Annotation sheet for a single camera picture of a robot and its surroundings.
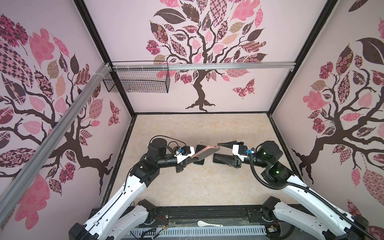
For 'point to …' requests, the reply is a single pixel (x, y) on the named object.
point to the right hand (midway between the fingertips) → (219, 148)
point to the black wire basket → (152, 76)
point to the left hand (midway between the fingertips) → (196, 159)
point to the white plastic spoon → (201, 223)
